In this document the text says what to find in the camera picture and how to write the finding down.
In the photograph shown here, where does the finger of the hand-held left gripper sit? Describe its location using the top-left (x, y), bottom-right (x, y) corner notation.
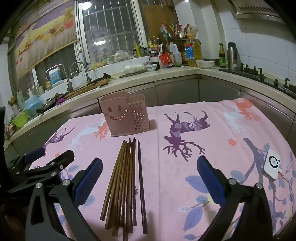
top-left (7, 150), bottom-right (75, 193)
top-left (8, 147), bottom-right (45, 173)

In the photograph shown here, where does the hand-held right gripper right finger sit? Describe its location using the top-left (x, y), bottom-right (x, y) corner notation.
top-left (196, 156), bottom-right (274, 241)

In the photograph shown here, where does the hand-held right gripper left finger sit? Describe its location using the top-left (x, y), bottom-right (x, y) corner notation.
top-left (25, 158), bottom-right (103, 241)

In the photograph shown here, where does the bundle of wooden chopsticks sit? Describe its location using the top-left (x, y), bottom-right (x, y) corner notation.
top-left (100, 137), bottom-right (137, 237)

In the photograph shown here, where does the dark reddish single chopstick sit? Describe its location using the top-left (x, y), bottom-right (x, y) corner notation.
top-left (137, 140), bottom-right (148, 234)

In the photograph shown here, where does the pink smiley utensil holder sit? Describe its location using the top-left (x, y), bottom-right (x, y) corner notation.
top-left (99, 91), bottom-right (150, 137)

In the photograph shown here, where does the green plastic basin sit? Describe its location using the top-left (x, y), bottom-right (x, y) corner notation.
top-left (11, 110), bottom-right (29, 128)

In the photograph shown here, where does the pink printed tablecloth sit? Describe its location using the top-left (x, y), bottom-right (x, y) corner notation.
top-left (30, 98), bottom-right (296, 241)

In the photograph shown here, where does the light blue plastic container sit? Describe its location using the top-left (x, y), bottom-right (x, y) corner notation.
top-left (24, 96), bottom-right (42, 117)

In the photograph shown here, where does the black wok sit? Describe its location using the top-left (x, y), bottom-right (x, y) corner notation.
top-left (36, 94), bottom-right (65, 114)

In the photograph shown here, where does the white square device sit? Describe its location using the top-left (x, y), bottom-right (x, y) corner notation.
top-left (262, 148), bottom-right (281, 181)

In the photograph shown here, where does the blue detergent jug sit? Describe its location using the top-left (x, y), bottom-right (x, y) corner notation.
top-left (48, 66), bottom-right (63, 88)

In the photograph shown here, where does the wooden cutting board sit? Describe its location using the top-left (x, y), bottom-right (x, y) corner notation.
top-left (62, 79), bottom-right (109, 100)

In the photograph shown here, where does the chrome faucet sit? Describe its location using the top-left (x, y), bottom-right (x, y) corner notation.
top-left (69, 61), bottom-right (91, 83)
top-left (45, 64), bottom-right (74, 92)

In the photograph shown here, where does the fruit printed roller blind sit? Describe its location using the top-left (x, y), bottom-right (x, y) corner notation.
top-left (14, 0), bottom-right (79, 80)

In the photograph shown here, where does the black gas stove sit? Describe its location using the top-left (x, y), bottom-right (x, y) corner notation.
top-left (218, 63), bottom-right (296, 97)

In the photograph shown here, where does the white ceramic bowl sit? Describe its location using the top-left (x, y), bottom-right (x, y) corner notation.
top-left (195, 60), bottom-right (215, 69)

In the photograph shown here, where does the green glass bottle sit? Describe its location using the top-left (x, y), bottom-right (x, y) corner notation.
top-left (219, 43), bottom-right (226, 68)

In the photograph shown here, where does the steel thermos flask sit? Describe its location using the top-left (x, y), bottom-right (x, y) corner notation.
top-left (227, 42), bottom-right (240, 70)

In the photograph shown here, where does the red snack packet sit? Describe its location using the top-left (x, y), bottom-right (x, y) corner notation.
top-left (159, 53), bottom-right (174, 68)

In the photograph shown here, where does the yellow cooking oil bottle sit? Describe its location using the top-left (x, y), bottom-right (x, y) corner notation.
top-left (185, 37), bottom-right (203, 67)

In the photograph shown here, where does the white plastic jug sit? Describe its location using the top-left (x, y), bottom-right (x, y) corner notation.
top-left (168, 42), bottom-right (183, 67)

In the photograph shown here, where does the dark soy sauce bottle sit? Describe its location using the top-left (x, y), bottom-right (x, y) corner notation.
top-left (149, 45), bottom-right (160, 68)

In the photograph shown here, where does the barred window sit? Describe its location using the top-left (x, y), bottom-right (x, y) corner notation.
top-left (77, 0), bottom-right (148, 63)

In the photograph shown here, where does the pile of snack packets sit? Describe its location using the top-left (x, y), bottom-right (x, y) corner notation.
top-left (159, 22), bottom-right (198, 39)

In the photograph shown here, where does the steel range hood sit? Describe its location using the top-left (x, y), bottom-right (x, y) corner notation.
top-left (228, 0), bottom-right (287, 24)

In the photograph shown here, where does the thin device cable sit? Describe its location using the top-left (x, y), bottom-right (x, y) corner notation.
top-left (279, 171), bottom-right (296, 184)

